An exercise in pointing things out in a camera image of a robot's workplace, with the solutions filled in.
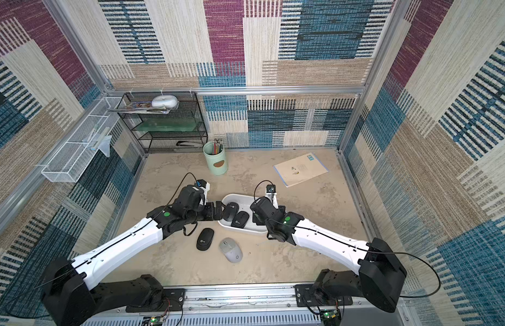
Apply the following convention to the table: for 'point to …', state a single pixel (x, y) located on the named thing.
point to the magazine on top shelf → (141, 106)
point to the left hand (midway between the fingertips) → (217, 206)
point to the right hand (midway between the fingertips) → (263, 207)
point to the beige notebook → (299, 169)
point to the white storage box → (244, 202)
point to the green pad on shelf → (168, 124)
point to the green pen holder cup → (216, 157)
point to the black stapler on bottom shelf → (184, 143)
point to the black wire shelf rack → (163, 142)
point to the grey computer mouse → (231, 250)
